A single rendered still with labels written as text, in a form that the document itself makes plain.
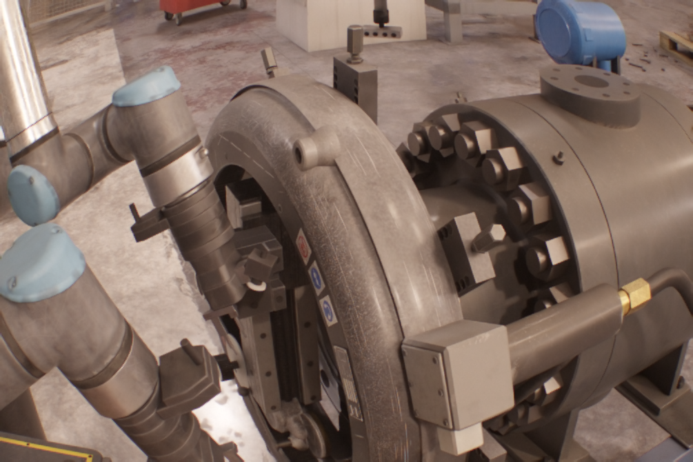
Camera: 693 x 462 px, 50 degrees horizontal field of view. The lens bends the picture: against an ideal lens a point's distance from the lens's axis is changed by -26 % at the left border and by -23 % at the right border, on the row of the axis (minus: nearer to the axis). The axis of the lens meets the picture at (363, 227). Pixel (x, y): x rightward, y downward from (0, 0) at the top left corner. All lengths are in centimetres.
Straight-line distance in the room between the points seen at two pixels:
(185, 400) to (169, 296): 203
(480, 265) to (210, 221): 30
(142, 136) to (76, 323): 43
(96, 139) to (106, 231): 213
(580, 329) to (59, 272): 65
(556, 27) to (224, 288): 93
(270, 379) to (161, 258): 158
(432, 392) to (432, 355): 5
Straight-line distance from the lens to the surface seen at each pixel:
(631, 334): 140
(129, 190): 352
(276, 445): 151
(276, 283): 125
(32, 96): 103
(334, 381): 153
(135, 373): 69
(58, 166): 103
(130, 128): 105
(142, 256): 298
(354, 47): 119
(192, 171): 104
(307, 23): 508
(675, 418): 175
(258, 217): 125
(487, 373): 96
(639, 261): 136
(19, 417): 188
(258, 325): 135
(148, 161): 104
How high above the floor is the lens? 135
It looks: 26 degrees down
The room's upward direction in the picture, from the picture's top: 2 degrees counter-clockwise
